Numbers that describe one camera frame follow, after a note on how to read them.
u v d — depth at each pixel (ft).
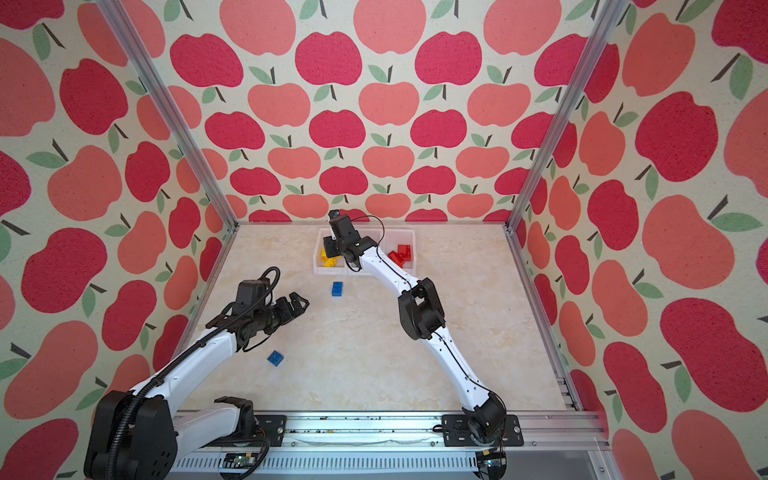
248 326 2.07
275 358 2.82
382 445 2.40
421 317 2.16
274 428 2.46
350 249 2.67
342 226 2.69
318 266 3.40
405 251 3.53
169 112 2.86
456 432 2.40
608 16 2.30
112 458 1.24
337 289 3.33
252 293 2.18
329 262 3.53
